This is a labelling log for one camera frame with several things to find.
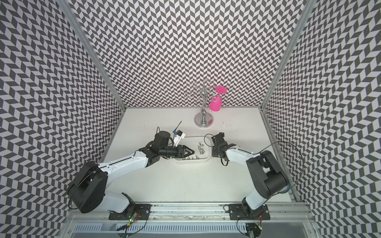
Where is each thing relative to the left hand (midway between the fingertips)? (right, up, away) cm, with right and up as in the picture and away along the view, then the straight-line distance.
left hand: (192, 154), depth 79 cm
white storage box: (0, +4, +14) cm, 15 cm away
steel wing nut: (+5, +2, +18) cm, 19 cm away
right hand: (+16, -3, +15) cm, 23 cm away
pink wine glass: (+15, +30, +18) cm, 38 cm away
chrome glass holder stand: (+5, +35, +11) cm, 37 cm away
